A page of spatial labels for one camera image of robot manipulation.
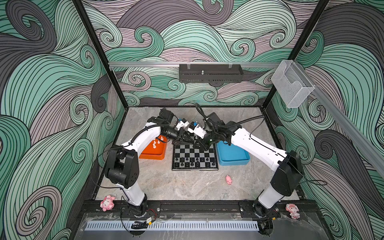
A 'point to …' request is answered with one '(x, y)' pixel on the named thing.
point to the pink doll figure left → (107, 203)
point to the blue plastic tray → (231, 155)
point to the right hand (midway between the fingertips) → (195, 145)
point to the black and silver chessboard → (186, 157)
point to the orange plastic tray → (155, 149)
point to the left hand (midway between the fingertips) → (193, 142)
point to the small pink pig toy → (228, 180)
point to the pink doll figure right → (293, 209)
